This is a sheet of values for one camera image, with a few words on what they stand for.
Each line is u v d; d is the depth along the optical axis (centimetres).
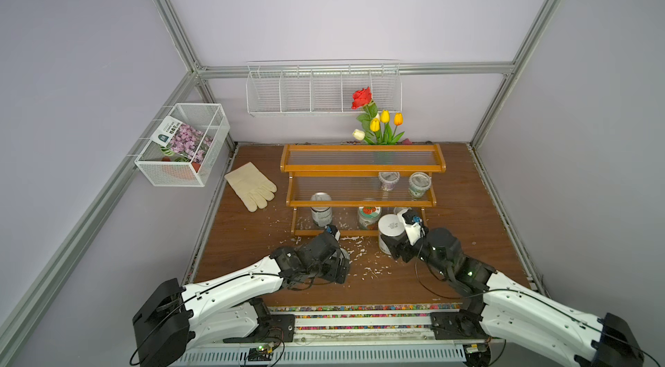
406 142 124
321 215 86
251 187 105
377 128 87
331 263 65
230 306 48
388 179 83
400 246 68
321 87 99
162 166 74
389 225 77
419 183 82
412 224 65
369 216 86
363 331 74
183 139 74
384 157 95
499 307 53
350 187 105
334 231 74
